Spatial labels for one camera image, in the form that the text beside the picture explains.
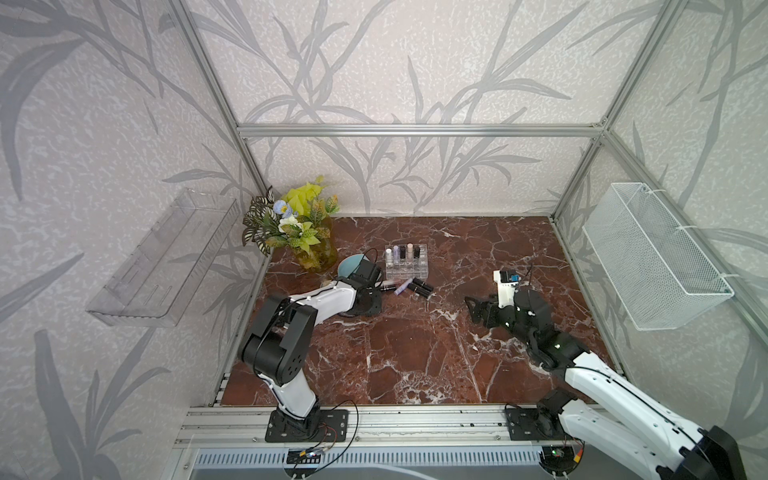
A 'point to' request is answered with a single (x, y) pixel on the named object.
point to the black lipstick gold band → (419, 289)
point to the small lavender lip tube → (402, 287)
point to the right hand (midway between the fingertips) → (477, 294)
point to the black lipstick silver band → (422, 284)
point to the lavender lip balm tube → (396, 255)
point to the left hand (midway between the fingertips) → (374, 306)
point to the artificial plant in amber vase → (298, 218)
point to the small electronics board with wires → (302, 457)
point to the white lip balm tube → (389, 258)
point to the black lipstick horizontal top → (388, 288)
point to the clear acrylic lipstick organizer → (406, 262)
